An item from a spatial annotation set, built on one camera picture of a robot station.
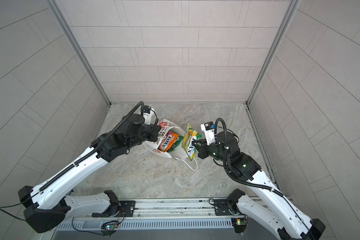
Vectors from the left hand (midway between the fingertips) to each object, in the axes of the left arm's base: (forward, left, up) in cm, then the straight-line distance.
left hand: (165, 126), depth 67 cm
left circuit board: (-36, +24, -26) cm, 51 cm away
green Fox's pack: (+3, -3, -22) cm, 23 cm away
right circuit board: (-34, -34, -29) cm, 57 cm away
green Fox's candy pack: (-2, -11, -3) cm, 12 cm away
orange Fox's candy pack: (+3, +1, -20) cm, 20 cm away
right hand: (-7, -12, -4) cm, 14 cm away
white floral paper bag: (-1, -5, -26) cm, 26 cm away
